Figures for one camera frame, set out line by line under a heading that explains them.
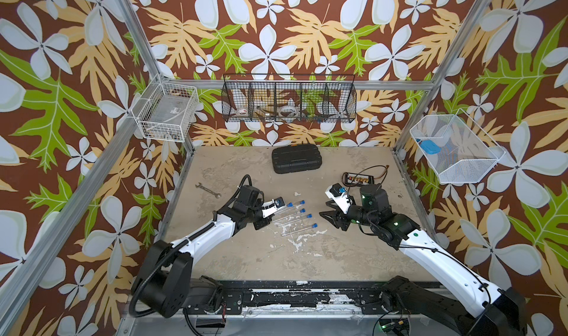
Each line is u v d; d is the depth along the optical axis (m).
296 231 0.91
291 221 0.93
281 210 0.77
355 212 0.65
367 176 1.08
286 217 0.95
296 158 1.11
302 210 0.96
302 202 0.99
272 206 0.74
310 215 0.94
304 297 0.76
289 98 0.98
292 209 0.97
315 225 0.92
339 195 0.64
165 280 0.42
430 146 0.86
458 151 0.82
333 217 0.67
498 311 0.38
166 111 0.86
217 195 1.01
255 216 0.73
